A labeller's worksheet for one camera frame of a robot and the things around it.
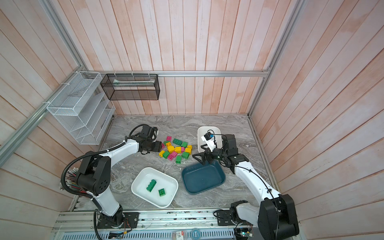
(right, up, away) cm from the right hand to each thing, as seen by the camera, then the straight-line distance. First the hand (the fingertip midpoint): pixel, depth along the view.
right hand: (198, 150), depth 80 cm
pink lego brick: (-19, +5, +24) cm, 31 cm away
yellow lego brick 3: (-6, -2, +19) cm, 20 cm away
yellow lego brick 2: (-13, -2, +18) cm, 22 cm away
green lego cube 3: (-8, -5, +16) cm, 18 cm away
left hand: (-26, -1, +15) cm, 30 cm away
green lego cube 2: (-12, -8, +15) cm, 21 cm away
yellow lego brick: (-17, -1, +18) cm, 25 cm away
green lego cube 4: (-8, +1, +22) cm, 23 cm away
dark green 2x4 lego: (-14, +3, +24) cm, 27 cm away
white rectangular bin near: (-25, -21, +4) cm, 33 cm away
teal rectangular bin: (+1, -18, +9) cm, 20 cm away
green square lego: (-20, -23, 0) cm, 30 cm away
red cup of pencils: (-65, -13, -6) cm, 67 cm away
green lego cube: (-21, -5, +16) cm, 27 cm away
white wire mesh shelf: (-62, +26, -3) cm, 68 cm away
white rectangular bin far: (+5, +11, +26) cm, 29 cm away
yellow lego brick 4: (-24, -4, +15) cm, 28 cm away
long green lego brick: (-26, -20, +2) cm, 33 cm away
